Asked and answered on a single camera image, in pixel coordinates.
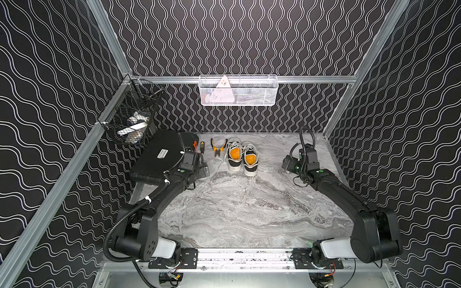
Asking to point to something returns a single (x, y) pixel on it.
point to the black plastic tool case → (164, 154)
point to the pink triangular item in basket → (223, 93)
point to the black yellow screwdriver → (202, 147)
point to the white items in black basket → (137, 124)
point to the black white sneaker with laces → (235, 165)
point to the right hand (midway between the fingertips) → (292, 161)
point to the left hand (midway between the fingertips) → (197, 167)
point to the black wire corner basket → (138, 95)
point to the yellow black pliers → (217, 151)
